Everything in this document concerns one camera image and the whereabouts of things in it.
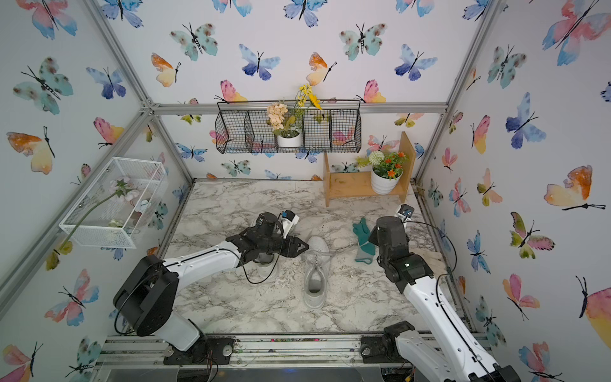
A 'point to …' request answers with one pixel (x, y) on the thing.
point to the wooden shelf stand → (359, 184)
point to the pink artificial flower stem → (120, 185)
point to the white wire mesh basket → (114, 212)
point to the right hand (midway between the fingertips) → (387, 222)
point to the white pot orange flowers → (386, 169)
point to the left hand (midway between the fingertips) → (307, 244)
